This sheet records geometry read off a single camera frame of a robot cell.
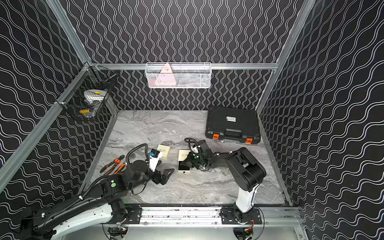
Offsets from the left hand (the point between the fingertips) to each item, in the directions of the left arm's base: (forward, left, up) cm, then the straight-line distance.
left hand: (167, 164), depth 72 cm
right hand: (+9, -5, -16) cm, 19 cm away
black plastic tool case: (+39, -38, -12) cm, 56 cm away
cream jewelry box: (+15, -5, -15) cm, 22 cm away
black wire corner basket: (+31, +50, +14) cm, 60 cm away
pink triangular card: (+47, +7, +17) cm, 51 cm away
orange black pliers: (+8, +36, -19) cm, 42 cm away
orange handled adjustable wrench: (+3, +32, -19) cm, 38 cm away
